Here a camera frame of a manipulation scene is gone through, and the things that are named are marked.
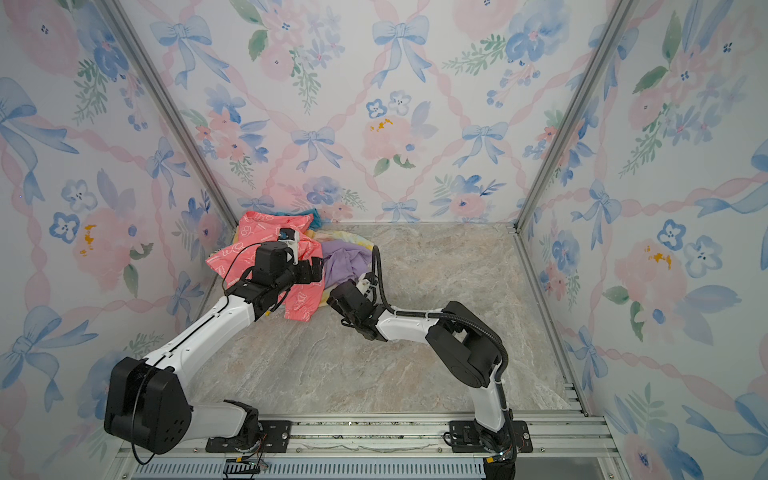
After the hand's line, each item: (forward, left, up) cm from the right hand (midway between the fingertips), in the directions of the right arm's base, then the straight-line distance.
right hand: (331, 295), depth 90 cm
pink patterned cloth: (+1, +10, -6) cm, 12 cm away
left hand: (+5, +5, +12) cm, 14 cm away
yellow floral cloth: (+28, +1, -4) cm, 29 cm away
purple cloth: (+16, -2, -4) cm, 17 cm away
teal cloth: (+37, +12, -5) cm, 39 cm away
